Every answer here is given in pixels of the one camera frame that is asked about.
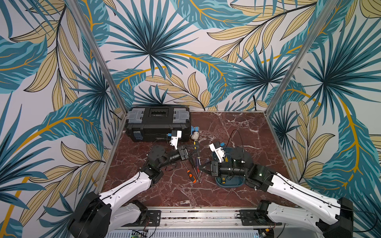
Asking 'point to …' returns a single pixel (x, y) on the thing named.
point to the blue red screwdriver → (197, 166)
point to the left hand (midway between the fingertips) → (198, 149)
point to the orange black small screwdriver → (191, 177)
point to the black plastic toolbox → (152, 124)
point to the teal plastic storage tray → (228, 181)
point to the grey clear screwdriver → (207, 169)
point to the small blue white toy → (194, 132)
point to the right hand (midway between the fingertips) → (198, 168)
